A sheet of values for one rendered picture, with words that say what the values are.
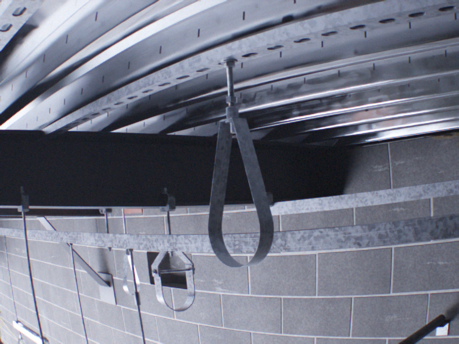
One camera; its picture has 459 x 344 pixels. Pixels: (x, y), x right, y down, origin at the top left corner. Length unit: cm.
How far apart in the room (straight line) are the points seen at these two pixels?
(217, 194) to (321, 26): 31
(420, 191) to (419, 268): 55
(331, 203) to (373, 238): 75
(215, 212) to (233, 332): 193
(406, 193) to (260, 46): 91
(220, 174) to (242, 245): 41
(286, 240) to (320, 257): 117
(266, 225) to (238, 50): 24
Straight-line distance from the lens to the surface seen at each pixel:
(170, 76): 91
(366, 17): 66
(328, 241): 106
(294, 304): 242
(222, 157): 83
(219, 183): 83
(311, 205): 178
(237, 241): 123
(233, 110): 81
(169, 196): 161
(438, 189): 151
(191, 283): 167
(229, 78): 82
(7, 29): 64
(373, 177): 212
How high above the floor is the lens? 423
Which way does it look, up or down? 5 degrees up
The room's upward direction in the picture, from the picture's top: 3 degrees counter-clockwise
